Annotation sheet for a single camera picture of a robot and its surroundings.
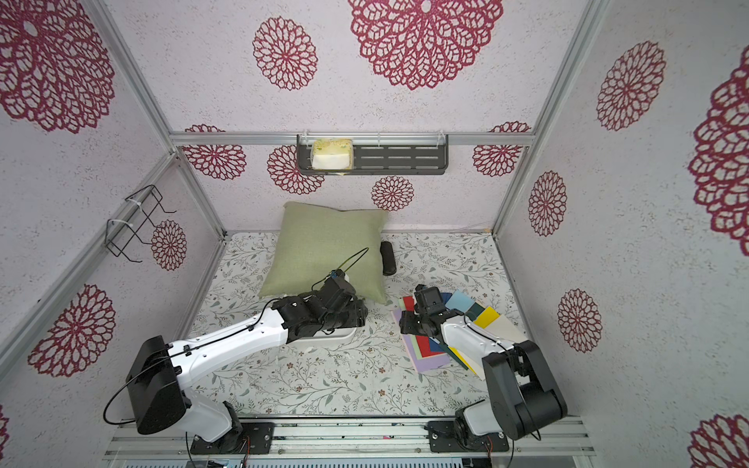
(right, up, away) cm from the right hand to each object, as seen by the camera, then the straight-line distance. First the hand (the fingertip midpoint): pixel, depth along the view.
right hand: (405, 319), depth 91 cm
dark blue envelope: (+9, -8, -2) cm, 12 cm away
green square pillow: (-31, +25, +7) cm, 41 cm away
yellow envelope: (+27, 0, +3) cm, 27 cm away
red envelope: (+5, -6, -2) cm, 9 cm away
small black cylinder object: (-4, +16, +15) cm, 23 cm away
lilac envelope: (+4, -12, -6) cm, 14 cm away
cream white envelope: (+32, -3, +3) cm, 32 cm away
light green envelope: (0, +2, +6) cm, 7 cm away
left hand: (-14, +4, -12) cm, 19 cm away
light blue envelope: (+20, +5, +9) cm, 22 cm away
